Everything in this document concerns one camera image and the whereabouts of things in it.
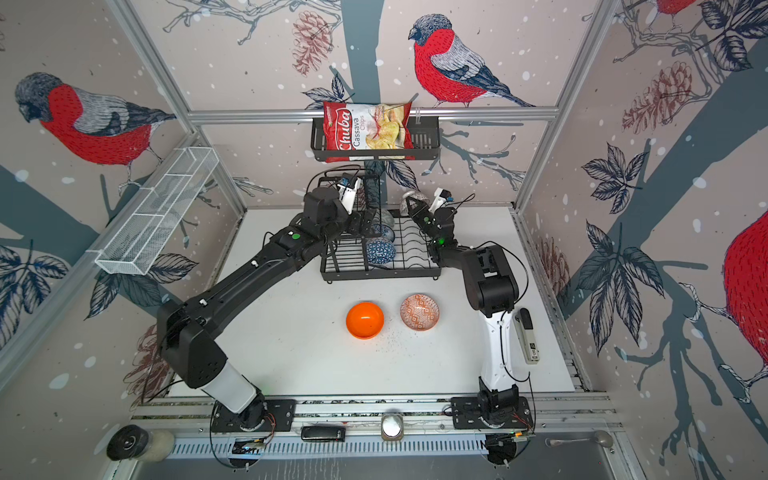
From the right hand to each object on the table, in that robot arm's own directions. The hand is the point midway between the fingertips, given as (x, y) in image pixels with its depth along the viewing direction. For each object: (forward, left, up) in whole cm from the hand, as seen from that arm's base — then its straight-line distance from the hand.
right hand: (399, 202), depth 97 cm
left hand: (-15, +10, +14) cm, 23 cm away
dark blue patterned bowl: (-9, +7, -16) cm, 20 cm away
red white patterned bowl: (-30, -7, -18) cm, 36 cm away
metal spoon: (-59, -51, -22) cm, 81 cm away
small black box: (-63, +16, -15) cm, 66 cm away
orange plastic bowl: (-34, +9, -16) cm, 39 cm away
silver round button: (-61, 0, -12) cm, 62 cm away
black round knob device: (-67, +54, -6) cm, 86 cm away
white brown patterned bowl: (+1, -1, -2) cm, 2 cm away
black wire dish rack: (-5, 0, -17) cm, 18 cm away
